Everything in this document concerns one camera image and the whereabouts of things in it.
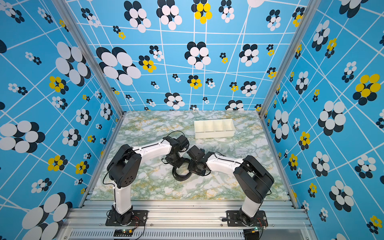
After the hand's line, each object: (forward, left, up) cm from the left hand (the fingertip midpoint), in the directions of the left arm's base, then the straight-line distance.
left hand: (180, 164), depth 92 cm
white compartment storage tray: (+29, -23, 0) cm, 37 cm away
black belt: (-10, -2, +3) cm, 10 cm away
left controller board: (-34, +26, -3) cm, 43 cm away
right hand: (-4, -7, +1) cm, 8 cm away
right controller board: (-35, -37, -2) cm, 51 cm away
